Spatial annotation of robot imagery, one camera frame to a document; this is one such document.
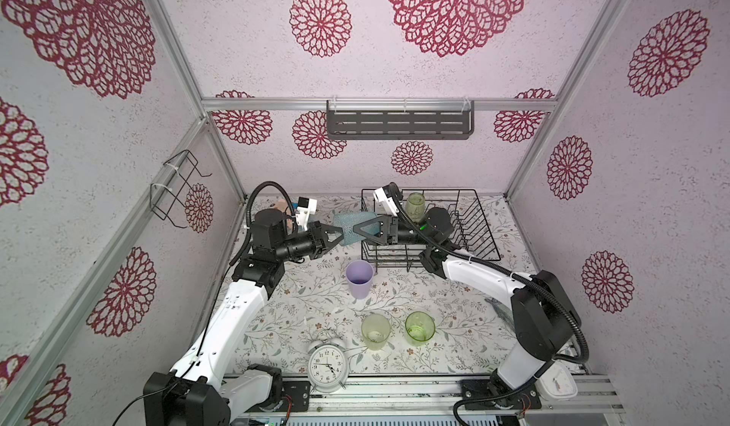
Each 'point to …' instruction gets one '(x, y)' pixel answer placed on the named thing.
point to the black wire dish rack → (470, 235)
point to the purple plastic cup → (359, 274)
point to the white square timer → (556, 382)
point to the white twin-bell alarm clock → (328, 364)
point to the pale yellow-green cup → (375, 329)
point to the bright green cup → (419, 328)
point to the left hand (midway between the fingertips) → (347, 236)
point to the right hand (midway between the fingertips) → (355, 231)
